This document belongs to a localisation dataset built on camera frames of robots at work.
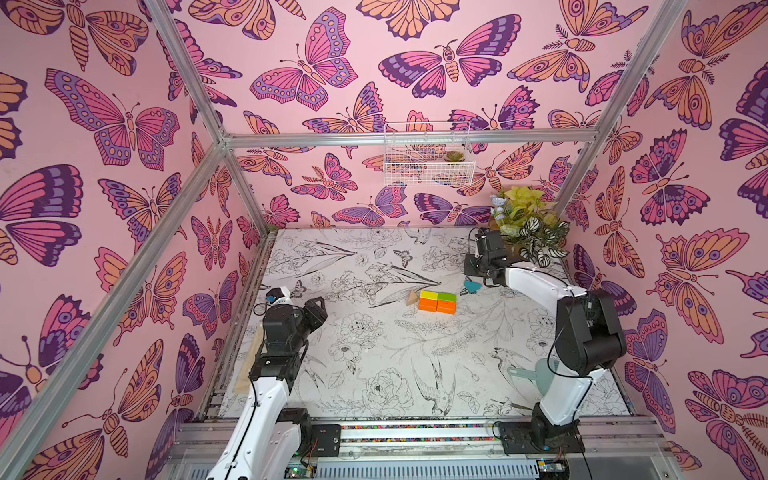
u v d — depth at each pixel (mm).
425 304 978
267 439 459
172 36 717
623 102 835
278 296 723
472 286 1033
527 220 854
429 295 980
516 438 731
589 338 493
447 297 1001
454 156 922
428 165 1059
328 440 732
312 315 723
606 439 749
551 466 725
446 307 953
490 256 749
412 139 937
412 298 980
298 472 713
